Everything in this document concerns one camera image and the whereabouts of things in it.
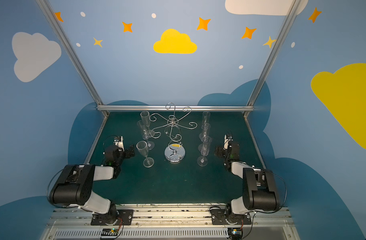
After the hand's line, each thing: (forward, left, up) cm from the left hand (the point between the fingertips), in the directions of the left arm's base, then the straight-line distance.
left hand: (125, 145), depth 94 cm
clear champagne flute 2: (+4, -14, +5) cm, 15 cm away
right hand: (+1, -64, 0) cm, 64 cm away
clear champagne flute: (+14, -13, +13) cm, 23 cm away
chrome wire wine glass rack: (-2, -32, -4) cm, 32 cm away
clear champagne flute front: (+12, -52, +15) cm, 55 cm away
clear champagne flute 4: (+6, -51, +11) cm, 53 cm away
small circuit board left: (-45, -2, -10) cm, 46 cm away
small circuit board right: (-45, -65, -9) cm, 79 cm away
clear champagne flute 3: (-7, -50, -6) cm, 51 cm away
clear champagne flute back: (-8, -15, +11) cm, 20 cm away
